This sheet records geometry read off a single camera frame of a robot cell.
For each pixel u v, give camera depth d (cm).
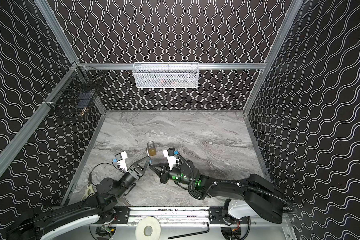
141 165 69
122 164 64
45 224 46
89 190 82
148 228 72
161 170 65
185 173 56
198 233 71
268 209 42
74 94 93
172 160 64
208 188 55
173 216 76
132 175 61
